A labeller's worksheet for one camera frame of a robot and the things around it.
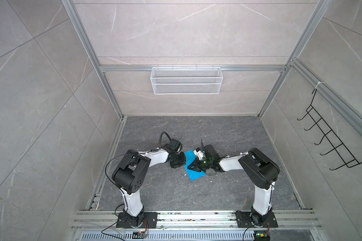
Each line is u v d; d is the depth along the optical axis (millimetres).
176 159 816
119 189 505
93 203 816
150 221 731
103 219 748
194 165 846
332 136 674
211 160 775
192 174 880
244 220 725
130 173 484
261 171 514
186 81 1007
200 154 901
